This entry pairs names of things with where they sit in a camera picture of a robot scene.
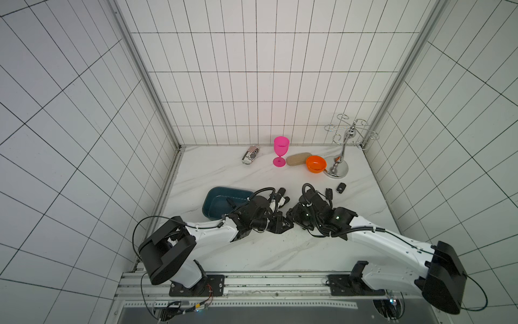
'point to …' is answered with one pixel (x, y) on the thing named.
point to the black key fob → (341, 187)
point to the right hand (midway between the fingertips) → (286, 211)
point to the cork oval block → (299, 158)
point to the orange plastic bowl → (315, 164)
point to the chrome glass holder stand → (357, 129)
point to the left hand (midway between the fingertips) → (287, 228)
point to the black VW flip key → (282, 191)
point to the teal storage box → (215, 204)
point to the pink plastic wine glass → (281, 144)
